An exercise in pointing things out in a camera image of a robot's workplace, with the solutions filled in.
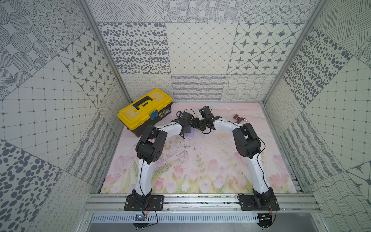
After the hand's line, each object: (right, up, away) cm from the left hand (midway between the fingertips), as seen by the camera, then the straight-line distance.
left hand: (187, 127), depth 103 cm
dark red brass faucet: (+40, +6, +4) cm, 40 cm away
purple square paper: (+3, -5, -3) cm, 7 cm away
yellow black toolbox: (-24, +13, -10) cm, 29 cm away
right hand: (+3, 0, 0) cm, 3 cm away
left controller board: (-23, -42, -32) cm, 58 cm away
